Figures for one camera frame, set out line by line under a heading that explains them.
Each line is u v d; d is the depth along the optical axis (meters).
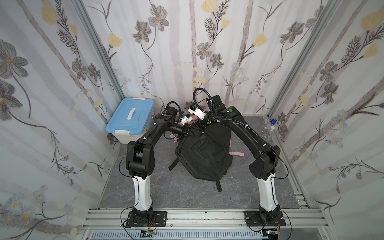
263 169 0.59
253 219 0.73
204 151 0.82
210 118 0.64
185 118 0.84
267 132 1.08
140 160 0.52
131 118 0.96
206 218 0.77
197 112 0.72
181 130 0.79
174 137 0.78
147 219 0.66
